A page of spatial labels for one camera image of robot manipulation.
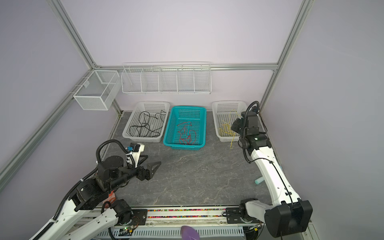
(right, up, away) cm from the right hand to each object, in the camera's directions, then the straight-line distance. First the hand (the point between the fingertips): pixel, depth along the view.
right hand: (239, 122), depth 77 cm
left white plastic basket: (-56, +12, +39) cm, 69 cm away
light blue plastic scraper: (+13, -33, +6) cm, 35 cm away
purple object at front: (-26, -53, -7) cm, 59 cm away
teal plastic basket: (-22, +6, +35) cm, 42 cm away
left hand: (-41, -18, -10) cm, 46 cm away
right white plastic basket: (0, +7, +32) cm, 33 cm away
